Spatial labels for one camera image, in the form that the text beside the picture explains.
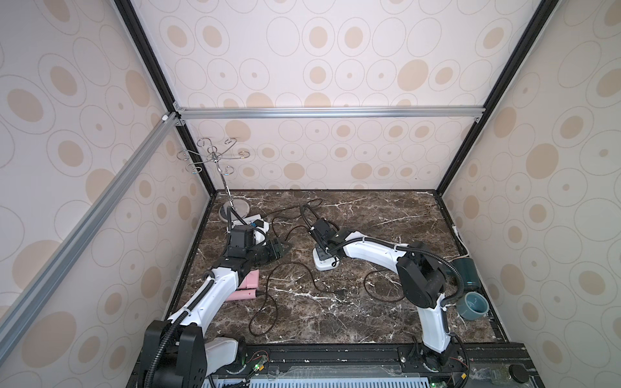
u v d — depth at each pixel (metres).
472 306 0.83
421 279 0.51
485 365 0.73
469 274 0.87
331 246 0.68
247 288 0.87
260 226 0.77
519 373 0.64
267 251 0.73
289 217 1.10
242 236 0.64
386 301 0.85
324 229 0.73
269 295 0.87
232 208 1.17
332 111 0.93
